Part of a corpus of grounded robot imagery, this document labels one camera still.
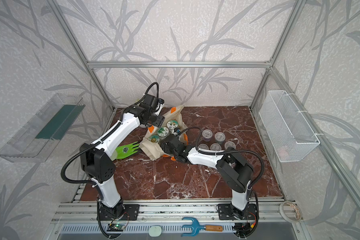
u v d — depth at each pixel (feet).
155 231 2.19
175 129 2.63
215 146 3.00
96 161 1.52
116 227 2.31
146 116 2.02
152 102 2.22
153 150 2.74
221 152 1.68
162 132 3.13
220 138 3.16
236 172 1.54
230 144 3.07
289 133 2.03
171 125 3.25
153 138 3.00
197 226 2.25
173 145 2.20
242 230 2.36
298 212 2.37
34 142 2.09
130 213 2.41
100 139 1.61
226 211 2.43
